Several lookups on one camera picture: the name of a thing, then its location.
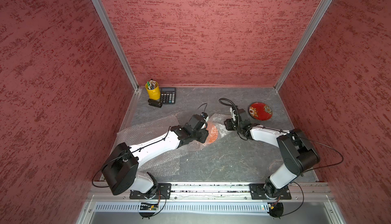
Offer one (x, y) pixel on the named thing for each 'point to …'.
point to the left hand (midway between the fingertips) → (204, 135)
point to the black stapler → (155, 103)
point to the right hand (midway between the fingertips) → (227, 124)
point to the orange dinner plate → (213, 134)
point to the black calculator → (168, 95)
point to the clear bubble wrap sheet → (166, 164)
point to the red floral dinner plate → (260, 111)
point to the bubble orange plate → (218, 120)
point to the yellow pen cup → (154, 94)
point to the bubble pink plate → (150, 129)
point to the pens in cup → (151, 84)
